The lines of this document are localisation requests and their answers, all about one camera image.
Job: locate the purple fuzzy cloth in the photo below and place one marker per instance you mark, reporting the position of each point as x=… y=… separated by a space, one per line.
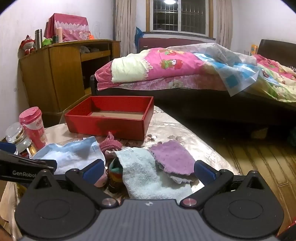
x=173 y=157

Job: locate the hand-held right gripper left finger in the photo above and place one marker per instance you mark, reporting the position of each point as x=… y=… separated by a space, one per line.
x=93 y=171

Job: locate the clear glass jar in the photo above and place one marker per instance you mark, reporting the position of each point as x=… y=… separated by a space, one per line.
x=16 y=136

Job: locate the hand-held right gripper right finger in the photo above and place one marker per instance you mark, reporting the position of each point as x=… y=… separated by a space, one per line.
x=203 y=172

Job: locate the cardboard box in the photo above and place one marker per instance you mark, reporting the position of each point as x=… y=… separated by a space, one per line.
x=259 y=134

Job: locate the pink pig plush toy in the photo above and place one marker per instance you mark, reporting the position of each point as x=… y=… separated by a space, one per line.
x=101 y=181

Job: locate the light blue printed sheet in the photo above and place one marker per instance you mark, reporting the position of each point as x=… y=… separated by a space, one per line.
x=231 y=69

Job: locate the pink lace-trimmed cloth cover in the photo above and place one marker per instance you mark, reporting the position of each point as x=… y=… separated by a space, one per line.
x=69 y=27

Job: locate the red plush doll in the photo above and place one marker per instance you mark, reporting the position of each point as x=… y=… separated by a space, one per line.
x=27 y=45

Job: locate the crumpled grey cloth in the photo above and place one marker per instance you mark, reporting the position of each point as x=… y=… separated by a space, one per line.
x=89 y=48

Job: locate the pink knitted hat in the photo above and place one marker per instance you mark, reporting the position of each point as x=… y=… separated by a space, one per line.
x=109 y=144

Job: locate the mint green towel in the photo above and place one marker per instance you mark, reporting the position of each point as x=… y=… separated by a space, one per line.
x=143 y=173

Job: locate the maroon padded board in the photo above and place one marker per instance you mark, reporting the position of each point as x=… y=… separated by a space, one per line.
x=173 y=42

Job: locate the orange toy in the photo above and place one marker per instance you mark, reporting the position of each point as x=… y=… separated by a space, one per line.
x=92 y=37

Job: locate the dark jar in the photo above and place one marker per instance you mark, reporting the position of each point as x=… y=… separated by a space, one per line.
x=55 y=39

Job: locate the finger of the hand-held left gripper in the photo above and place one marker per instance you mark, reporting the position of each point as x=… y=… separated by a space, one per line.
x=7 y=147
x=47 y=165

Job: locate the red box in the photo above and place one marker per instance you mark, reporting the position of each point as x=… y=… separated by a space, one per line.
x=104 y=126

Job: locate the green plush toy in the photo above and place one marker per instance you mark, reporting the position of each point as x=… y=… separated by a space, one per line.
x=47 y=41

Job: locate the pink tumbler cup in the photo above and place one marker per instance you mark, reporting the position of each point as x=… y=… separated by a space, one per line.
x=34 y=129

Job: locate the multicoloured knitted hat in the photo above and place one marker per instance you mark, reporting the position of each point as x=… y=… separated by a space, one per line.
x=115 y=177

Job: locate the steel thermos flask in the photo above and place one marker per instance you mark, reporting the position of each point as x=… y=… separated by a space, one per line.
x=38 y=39

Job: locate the light blue plastic bag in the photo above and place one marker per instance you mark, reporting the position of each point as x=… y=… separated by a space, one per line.
x=69 y=155

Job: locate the beige curtain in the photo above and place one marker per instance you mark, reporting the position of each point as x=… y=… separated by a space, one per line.
x=224 y=23
x=124 y=25

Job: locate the barred window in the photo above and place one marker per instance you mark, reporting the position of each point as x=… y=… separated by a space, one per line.
x=180 y=16

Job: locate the pale pink bottle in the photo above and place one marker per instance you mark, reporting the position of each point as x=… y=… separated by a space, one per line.
x=60 y=34

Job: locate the wooden desk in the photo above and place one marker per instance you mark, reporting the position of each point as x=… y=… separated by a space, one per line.
x=60 y=69

